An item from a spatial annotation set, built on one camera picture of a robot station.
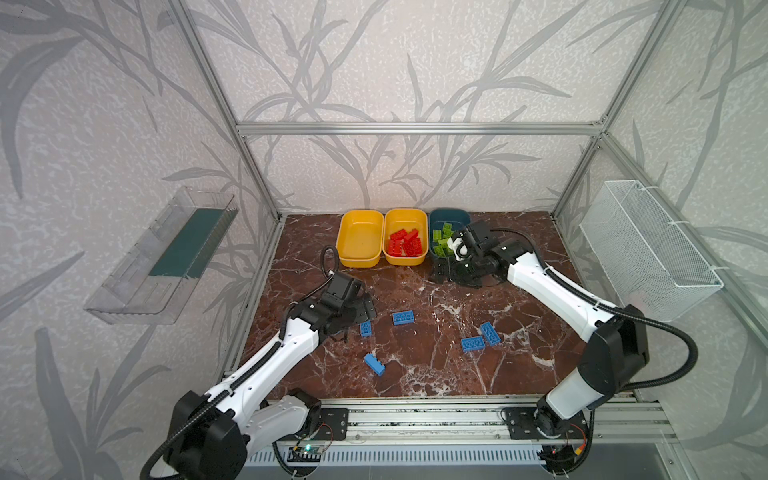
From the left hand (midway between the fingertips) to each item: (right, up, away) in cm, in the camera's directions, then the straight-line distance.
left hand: (366, 302), depth 82 cm
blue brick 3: (+30, -13, +4) cm, 33 cm away
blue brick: (-1, -9, +7) cm, 11 cm away
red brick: (+9, +19, +30) cm, 36 cm away
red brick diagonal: (+14, +19, +30) cm, 38 cm away
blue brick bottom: (+2, -16, 0) cm, 17 cm away
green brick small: (+23, +20, +30) cm, 42 cm away
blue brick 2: (+11, -6, +9) cm, 15 cm away
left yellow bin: (-6, +18, +34) cm, 39 cm away
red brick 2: (+13, +15, +25) cm, 32 cm away
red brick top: (+7, +15, +25) cm, 29 cm away
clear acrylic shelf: (-44, +8, -19) cm, 49 cm away
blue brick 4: (+36, -11, +6) cm, 38 cm away
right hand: (+21, +9, +1) cm, 23 cm away
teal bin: (+32, +26, +30) cm, 51 cm away
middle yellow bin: (+8, +26, +32) cm, 42 cm away
